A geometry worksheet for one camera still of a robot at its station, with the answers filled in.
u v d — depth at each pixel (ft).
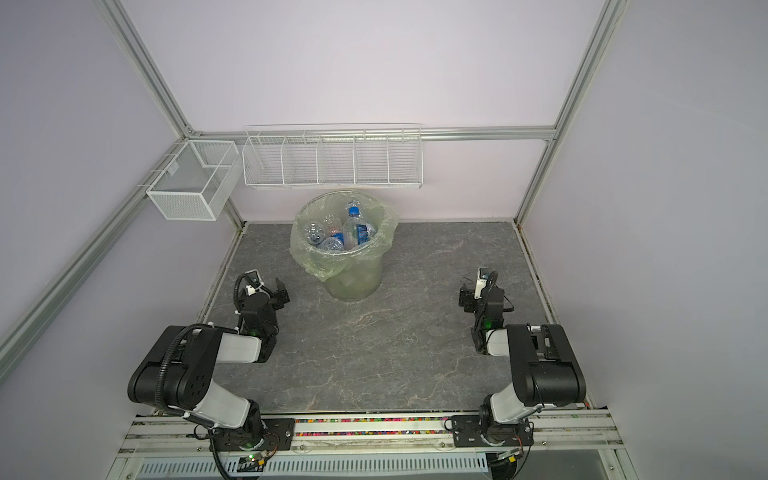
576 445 2.41
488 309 2.36
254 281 2.52
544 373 1.48
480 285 2.72
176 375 1.49
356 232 2.77
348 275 2.81
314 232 2.58
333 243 2.61
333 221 3.08
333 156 3.24
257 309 2.29
